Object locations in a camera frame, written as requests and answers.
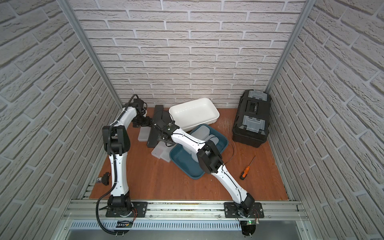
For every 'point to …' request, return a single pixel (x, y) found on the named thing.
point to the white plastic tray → (190, 114)
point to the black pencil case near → (153, 136)
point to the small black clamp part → (104, 179)
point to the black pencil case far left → (158, 112)
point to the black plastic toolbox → (251, 123)
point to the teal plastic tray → (191, 168)
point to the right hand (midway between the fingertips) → (166, 137)
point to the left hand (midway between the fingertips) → (148, 122)
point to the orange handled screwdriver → (246, 170)
